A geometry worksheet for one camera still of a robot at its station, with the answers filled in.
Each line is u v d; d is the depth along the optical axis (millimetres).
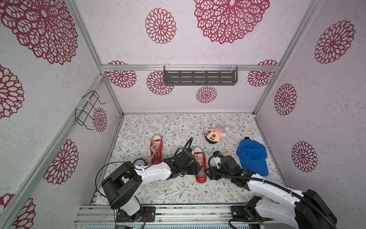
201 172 839
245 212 663
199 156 898
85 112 749
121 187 437
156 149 922
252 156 930
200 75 936
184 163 667
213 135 970
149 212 749
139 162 904
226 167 674
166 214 758
